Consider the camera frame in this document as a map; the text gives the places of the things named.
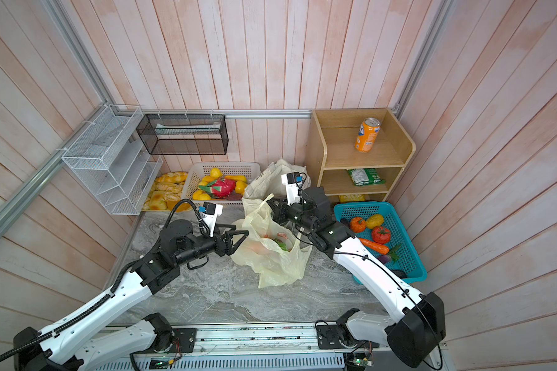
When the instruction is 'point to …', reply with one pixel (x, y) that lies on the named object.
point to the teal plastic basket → (355, 280)
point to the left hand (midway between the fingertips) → (241, 235)
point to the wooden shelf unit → (355, 155)
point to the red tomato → (381, 234)
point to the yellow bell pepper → (374, 221)
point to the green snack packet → (366, 176)
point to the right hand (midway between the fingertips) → (266, 200)
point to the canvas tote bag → (267, 182)
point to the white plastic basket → (195, 172)
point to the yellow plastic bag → (272, 252)
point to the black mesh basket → (184, 134)
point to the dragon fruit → (220, 188)
